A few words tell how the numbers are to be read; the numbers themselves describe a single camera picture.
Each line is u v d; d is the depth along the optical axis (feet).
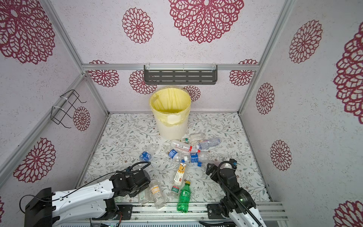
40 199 1.36
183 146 3.10
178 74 3.19
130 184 1.97
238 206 1.71
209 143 3.28
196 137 3.46
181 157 3.08
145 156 2.93
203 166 2.93
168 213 2.46
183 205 2.47
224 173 1.92
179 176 2.63
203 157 3.01
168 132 3.45
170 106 3.47
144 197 2.39
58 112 2.40
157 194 2.45
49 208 1.35
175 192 2.55
